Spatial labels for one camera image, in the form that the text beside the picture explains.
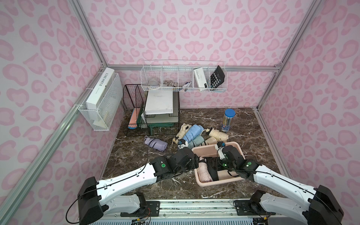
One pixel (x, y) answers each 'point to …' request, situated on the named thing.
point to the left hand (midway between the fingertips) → (197, 158)
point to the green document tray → (160, 119)
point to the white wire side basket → (101, 110)
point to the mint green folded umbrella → (196, 141)
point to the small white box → (200, 77)
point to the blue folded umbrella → (193, 131)
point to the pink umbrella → (204, 174)
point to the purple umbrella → (157, 144)
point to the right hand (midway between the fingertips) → (210, 161)
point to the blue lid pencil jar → (229, 113)
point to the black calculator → (217, 78)
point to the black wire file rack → (134, 101)
